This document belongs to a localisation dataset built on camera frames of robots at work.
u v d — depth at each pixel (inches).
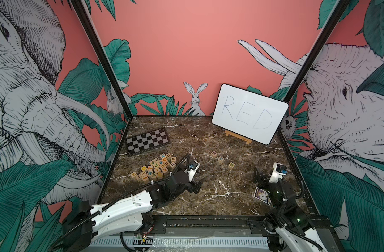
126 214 19.1
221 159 37.5
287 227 21.1
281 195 21.2
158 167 35.7
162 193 22.7
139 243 28.3
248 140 40.0
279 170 25.0
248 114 37.9
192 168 25.6
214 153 38.6
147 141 40.8
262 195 32.2
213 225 29.5
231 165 36.5
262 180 26.2
